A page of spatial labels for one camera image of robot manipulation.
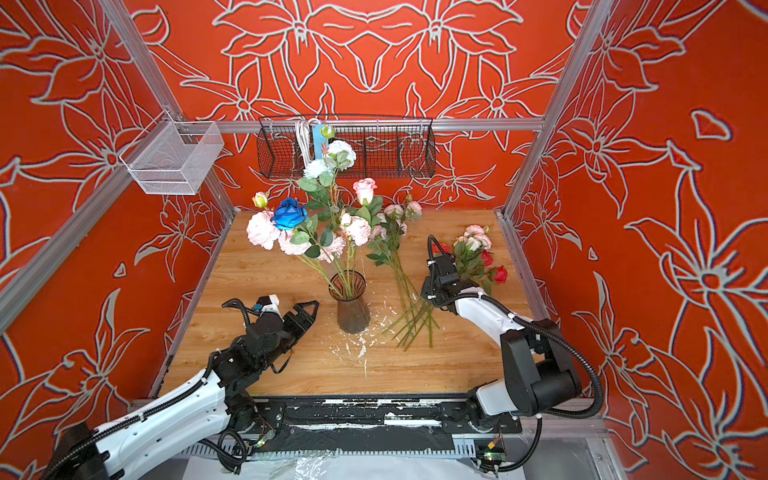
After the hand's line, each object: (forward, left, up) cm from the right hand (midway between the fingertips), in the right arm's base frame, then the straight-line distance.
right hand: (427, 286), depth 91 cm
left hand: (-11, +32, +7) cm, 35 cm away
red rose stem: (+6, -25, -3) cm, 26 cm away
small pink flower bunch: (-5, +3, -6) cm, 8 cm away
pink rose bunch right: (+14, -16, 0) cm, 21 cm away
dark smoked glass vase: (-6, +24, +11) cm, 27 cm away
